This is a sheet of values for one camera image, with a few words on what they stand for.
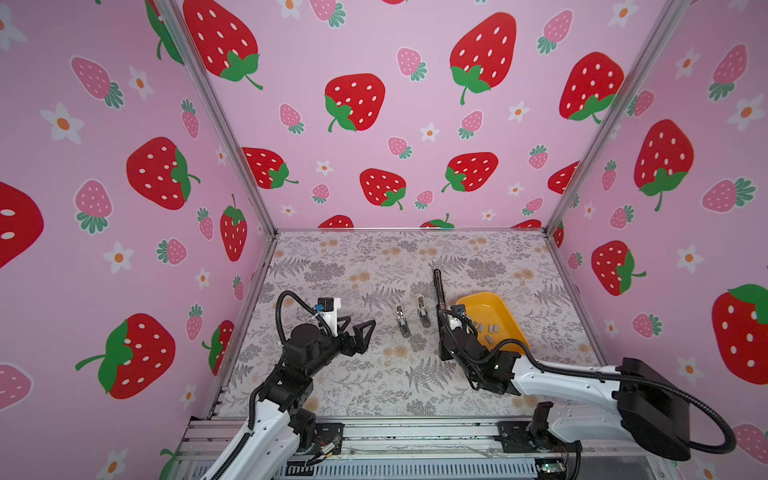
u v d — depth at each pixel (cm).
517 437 73
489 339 63
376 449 73
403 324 93
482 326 96
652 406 42
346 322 79
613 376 46
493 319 96
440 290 101
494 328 93
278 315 55
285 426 53
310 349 58
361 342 68
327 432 75
